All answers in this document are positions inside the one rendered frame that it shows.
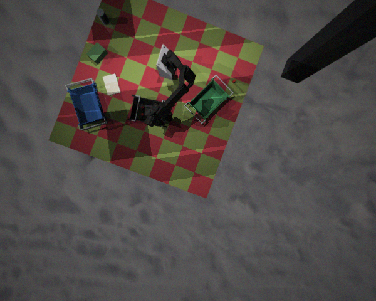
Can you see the green cube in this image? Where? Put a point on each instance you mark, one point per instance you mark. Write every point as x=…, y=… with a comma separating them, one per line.
x=97, y=53

